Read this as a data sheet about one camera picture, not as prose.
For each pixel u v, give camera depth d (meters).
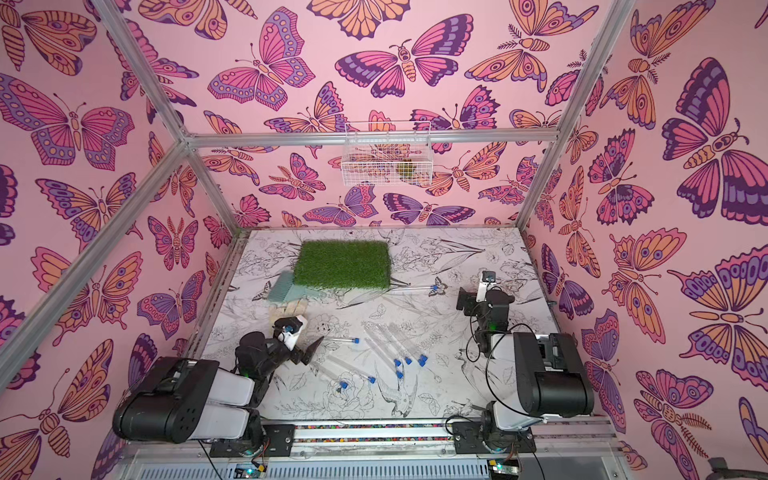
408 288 1.03
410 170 0.95
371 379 0.83
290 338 0.76
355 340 0.90
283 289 1.03
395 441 0.74
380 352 0.89
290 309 0.97
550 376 0.45
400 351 0.88
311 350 0.80
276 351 0.76
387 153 0.95
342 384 0.83
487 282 0.80
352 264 1.06
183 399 0.44
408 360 0.87
